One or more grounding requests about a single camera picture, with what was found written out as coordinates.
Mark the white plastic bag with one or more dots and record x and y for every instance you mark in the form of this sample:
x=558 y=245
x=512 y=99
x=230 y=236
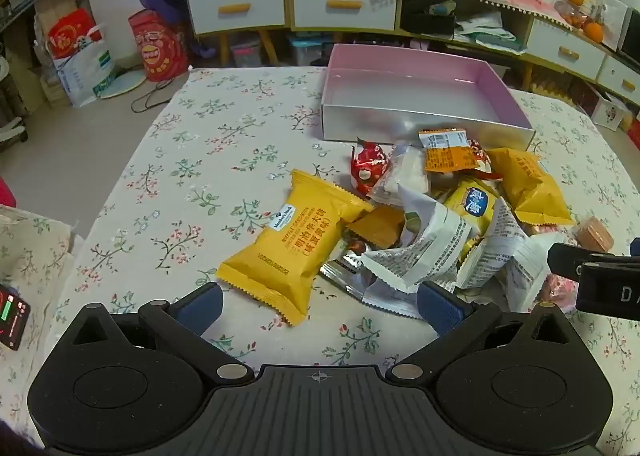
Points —
x=87 y=71

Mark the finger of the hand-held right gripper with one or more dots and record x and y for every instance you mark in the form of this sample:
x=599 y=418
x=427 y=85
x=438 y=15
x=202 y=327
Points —
x=565 y=256
x=635 y=246

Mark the red paper bag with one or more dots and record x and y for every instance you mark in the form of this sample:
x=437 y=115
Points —
x=70 y=34

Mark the gold snack packet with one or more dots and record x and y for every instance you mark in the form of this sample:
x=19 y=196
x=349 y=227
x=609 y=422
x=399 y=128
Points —
x=377 y=226

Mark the wooden cabinet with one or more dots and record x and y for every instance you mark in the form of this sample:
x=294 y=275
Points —
x=517 y=29

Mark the orange snack packet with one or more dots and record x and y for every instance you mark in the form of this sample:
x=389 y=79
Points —
x=447 y=151

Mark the pink cardboard box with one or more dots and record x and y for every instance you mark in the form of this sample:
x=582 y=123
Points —
x=400 y=81

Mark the clear storage box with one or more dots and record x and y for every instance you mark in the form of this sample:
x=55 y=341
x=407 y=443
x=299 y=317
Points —
x=246 y=51

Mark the large yellow waffle packet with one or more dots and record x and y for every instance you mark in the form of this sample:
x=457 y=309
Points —
x=290 y=246
x=530 y=186

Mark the black appliance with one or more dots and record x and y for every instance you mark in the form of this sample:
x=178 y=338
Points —
x=631 y=39

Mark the red snack packet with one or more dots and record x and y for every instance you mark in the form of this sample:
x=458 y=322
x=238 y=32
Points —
x=367 y=166
x=482 y=154

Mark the red gift bag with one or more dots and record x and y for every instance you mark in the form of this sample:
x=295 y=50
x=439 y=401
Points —
x=157 y=49

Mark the floral seat cushion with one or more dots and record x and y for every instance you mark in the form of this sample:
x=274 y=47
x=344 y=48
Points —
x=30 y=261

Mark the white office chair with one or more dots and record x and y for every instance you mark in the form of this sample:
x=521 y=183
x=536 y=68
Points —
x=10 y=126

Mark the yellow blue-label snack packet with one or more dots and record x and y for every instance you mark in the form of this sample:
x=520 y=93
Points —
x=472 y=203

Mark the folded cloths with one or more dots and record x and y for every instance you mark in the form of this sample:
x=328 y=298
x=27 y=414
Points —
x=485 y=34

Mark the silver snack packet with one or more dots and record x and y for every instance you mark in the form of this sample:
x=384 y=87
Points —
x=342 y=276

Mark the round white floor base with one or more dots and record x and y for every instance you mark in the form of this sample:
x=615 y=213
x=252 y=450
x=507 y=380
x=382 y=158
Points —
x=122 y=85

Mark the white printed box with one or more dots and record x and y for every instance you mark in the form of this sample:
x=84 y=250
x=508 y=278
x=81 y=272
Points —
x=612 y=111

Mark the yellow egg tray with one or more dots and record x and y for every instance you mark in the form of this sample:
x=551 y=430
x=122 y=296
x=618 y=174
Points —
x=552 y=92

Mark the black phone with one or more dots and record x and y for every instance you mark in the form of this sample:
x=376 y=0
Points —
x=12 y=316

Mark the floral tablecloth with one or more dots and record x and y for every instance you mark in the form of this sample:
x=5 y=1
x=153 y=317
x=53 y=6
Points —
x=200 y=136

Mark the white drawer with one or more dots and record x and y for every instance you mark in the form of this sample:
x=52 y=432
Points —
x=620 y=79
x=565 y=51
x=235 y=6
x=345 y=4

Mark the orange clear-wrapped snack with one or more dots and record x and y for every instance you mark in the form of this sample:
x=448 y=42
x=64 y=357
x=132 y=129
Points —
x=595 y=235

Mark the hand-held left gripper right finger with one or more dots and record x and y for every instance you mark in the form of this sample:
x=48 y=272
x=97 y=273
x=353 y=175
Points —
x=440 y=308

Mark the clear white biscuit packet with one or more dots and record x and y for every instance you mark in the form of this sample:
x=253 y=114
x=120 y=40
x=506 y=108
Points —
x=402 y=176

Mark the blue-lid storage box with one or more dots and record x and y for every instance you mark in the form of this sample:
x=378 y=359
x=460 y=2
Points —
x=307 y=51

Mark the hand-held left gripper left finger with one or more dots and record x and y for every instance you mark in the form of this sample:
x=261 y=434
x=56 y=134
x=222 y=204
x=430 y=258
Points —
x=200 y=308

